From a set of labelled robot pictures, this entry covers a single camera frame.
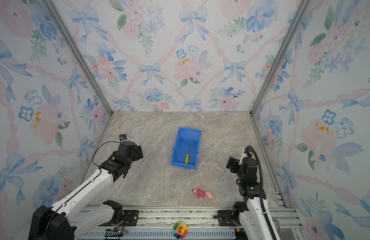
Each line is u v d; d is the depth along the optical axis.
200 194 0.79
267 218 0.48
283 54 0.85
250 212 0.52
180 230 0.70
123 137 0.71
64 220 0.41
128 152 0.63
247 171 0.60
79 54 0.86
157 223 0.73
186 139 1.03
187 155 0.95
